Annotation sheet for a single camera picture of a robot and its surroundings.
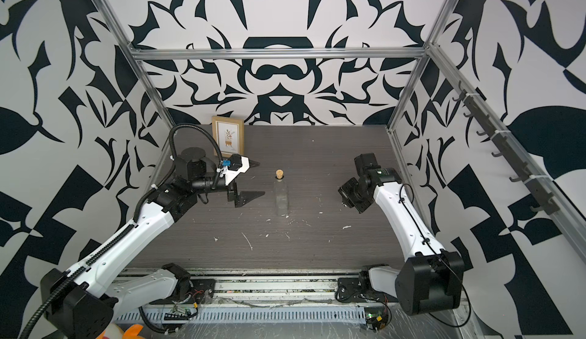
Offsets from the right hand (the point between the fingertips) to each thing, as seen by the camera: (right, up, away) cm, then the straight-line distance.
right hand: (339, 194), depth 81 cm
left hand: (-27, +9, -12) cm, 31 cm away
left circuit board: (-52, -36, -9) cm, 64 cm away
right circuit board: (+9, -36, -10) cm, 39 cm away
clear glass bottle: (-21, -3, +8) cm, 22 cm away
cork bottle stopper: (-20, +8, -10) cm, 24 cm away
